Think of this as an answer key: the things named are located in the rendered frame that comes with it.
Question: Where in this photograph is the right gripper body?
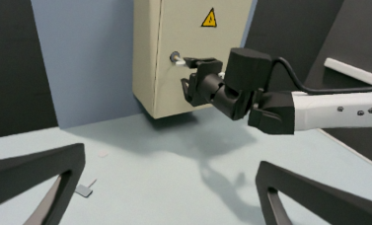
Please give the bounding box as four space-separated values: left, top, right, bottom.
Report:
186 58 225 107

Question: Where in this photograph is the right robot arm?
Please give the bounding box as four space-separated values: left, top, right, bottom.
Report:
213 47 372 135

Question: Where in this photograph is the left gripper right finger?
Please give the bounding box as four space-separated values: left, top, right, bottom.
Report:
255 160 372 225

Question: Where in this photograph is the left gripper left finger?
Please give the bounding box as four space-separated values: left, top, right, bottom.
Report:
0 142 86 225

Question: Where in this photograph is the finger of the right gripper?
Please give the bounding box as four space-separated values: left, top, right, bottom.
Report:
181 78 188 100
183 57 204 69

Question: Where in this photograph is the beige metal cabinet door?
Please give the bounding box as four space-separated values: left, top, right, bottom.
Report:
132 0 253 118

